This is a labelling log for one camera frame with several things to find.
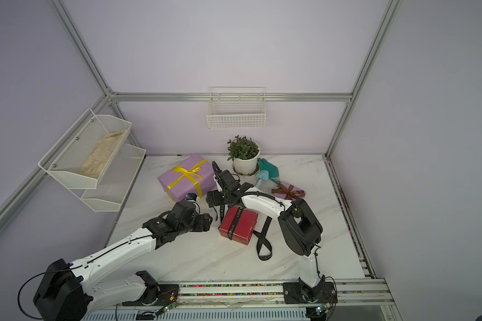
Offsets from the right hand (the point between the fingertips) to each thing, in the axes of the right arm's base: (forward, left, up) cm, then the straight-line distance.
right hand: (218, 199), depth 90 cm
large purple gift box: (+3, +18, +3) cm, 19 cm away
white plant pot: (+25, -14, -6) cm, 29 cm away
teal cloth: (+23, -29, -9) cm, 38 cm away
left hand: (-11, +5, 0) cm, 12 cm away
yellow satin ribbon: (+11, +13, +5) cm, 18 cm away
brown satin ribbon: (+3, -34, -1) cm, 34 cm away
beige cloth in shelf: (+3, +45, +22) cm, 50 cm away
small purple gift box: (+8, -33, -3) cm, 34 cm away
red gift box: (-13, -12, -3) cm, 18 cm away
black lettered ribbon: (-20, -20, -10) cm, 30 cm away
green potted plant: (+24, -11, +9) cm, 28 cm away
